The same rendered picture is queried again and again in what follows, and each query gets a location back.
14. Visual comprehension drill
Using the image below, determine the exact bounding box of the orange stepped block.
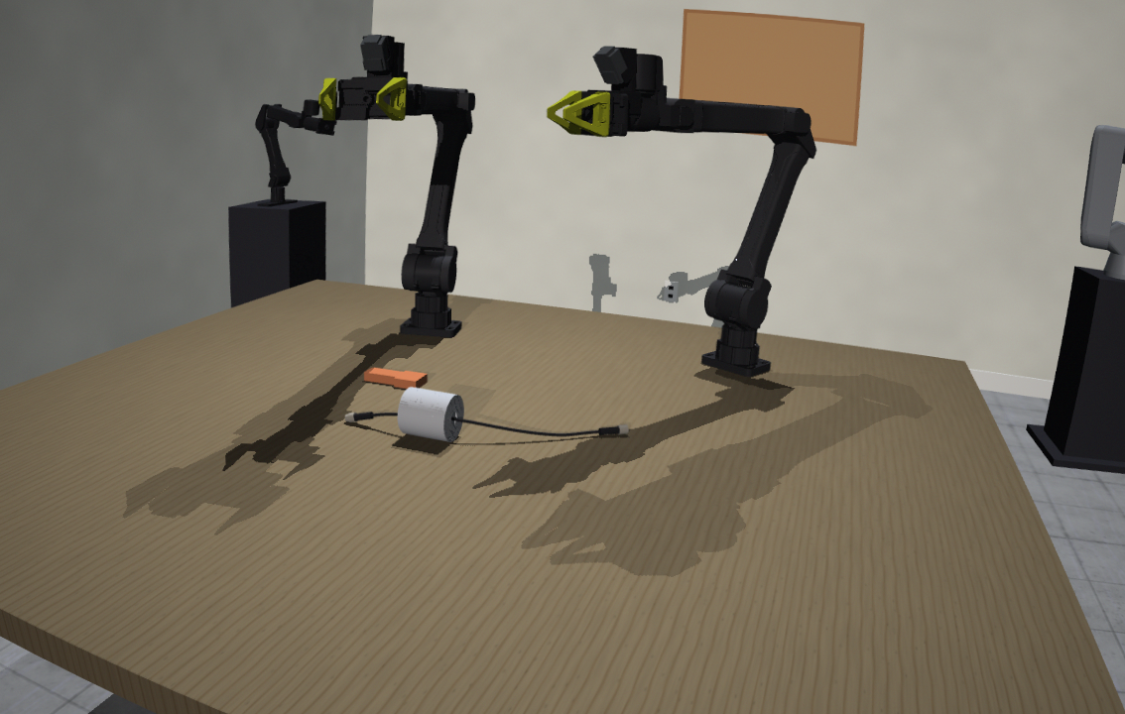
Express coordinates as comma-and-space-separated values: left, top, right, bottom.
365, 367, 428, 389

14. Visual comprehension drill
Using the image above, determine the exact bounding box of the white cylinder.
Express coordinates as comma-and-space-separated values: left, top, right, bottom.
398, 387, 464, 442

